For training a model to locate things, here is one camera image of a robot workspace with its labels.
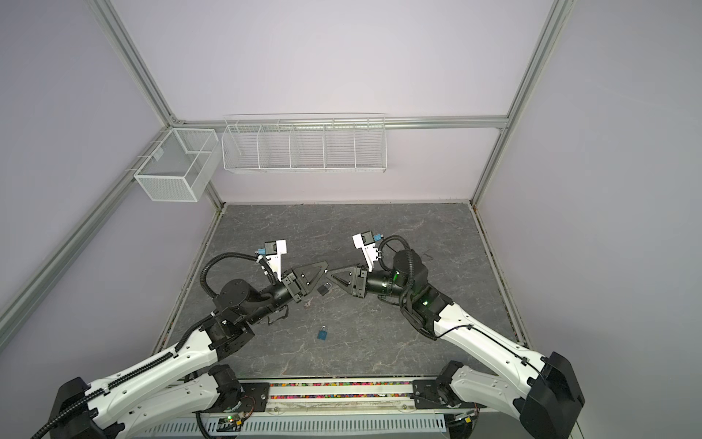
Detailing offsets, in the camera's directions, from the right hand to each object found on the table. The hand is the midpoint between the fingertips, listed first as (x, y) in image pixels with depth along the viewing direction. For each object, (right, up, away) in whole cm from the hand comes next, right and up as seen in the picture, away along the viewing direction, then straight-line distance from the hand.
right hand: (327, 279), depth 62 cm
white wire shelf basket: (+3, +44, +43) cm, 62 cm away
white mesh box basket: (-57, +33, +33) cm, 74 cm away
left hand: (+1, +2, -1) cm, 2 cm away
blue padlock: (-4, -21, +22) cm, 31 cm away
